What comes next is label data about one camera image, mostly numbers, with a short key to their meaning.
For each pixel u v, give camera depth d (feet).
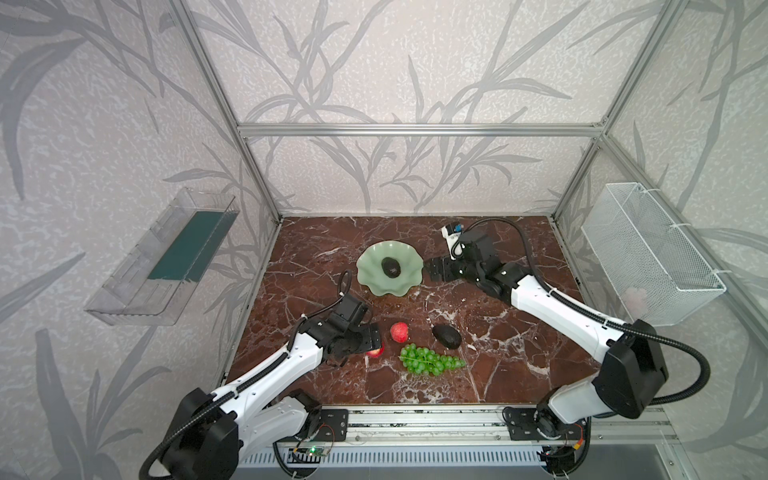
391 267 3.30
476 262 2.03
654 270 2.10
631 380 1.36
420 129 3.09
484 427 2.47
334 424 2.42
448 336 2.77
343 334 2.06
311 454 2.31
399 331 2.77
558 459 2.40
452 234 2.37
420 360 2.64
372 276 3.34
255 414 1.47
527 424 2.42
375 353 2.69
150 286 2.10
